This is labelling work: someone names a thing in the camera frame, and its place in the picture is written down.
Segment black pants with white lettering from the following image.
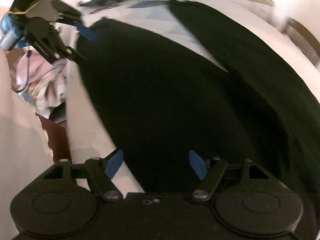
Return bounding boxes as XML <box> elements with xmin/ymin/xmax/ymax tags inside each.
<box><xmin>75</xmin><ymin>0</ymin><xmax>320</xmax><ymax>240</ymax></box>

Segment pile of colourful clothes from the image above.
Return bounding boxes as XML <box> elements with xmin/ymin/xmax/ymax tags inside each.
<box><xmin>10</xmin><ymin>49</ymin><xmax>67</xmax><ymax>118</ymax></box>

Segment wooden chair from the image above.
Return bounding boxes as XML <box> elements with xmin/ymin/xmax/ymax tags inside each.
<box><xmin>282</xmin><ymin>17</ymin><xmax>319</xmax><ymax>67</ymax></box>

